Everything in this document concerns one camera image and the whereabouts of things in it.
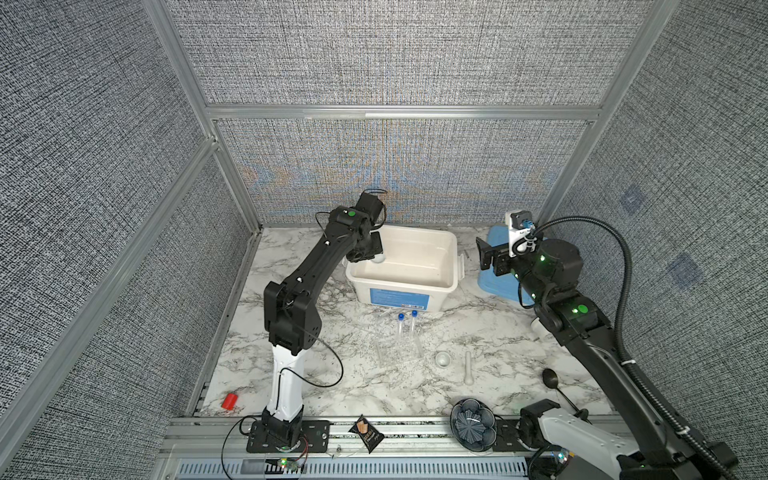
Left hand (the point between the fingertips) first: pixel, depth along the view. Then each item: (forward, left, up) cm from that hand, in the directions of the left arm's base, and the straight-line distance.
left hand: (372, 254), depth 90 cm
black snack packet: (-45, +2, -15) cm, 48 cm away
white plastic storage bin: (+5, -16, -12) cm, 21 cm away
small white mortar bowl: (-27, -19, -16) cm, 37 cm away
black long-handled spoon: (-34, -47, -16) cm, 61 cm away
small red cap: (-35, +39, -16) cm, 54 cm away
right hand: (-10, -30, +19) cm, 37 cm away
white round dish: (-1, -2, -1) cm, 2 cm away
